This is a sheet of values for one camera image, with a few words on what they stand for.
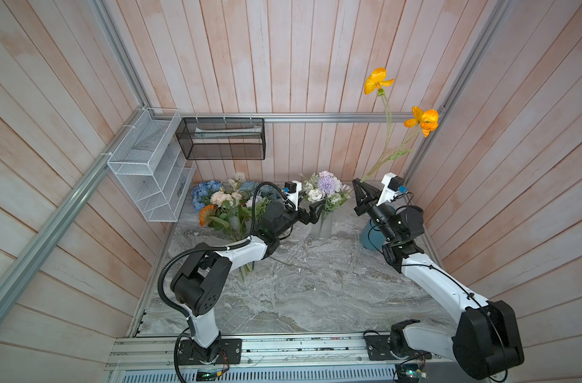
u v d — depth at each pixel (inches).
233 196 42.2
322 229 37.2
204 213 39.4
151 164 27.1
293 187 28.0
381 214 25.5
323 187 31.2
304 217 29.4
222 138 39.2
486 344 16.3
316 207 28.8
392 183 23.7
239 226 40.1
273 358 28.8
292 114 38.7
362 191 25.9
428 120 19.0
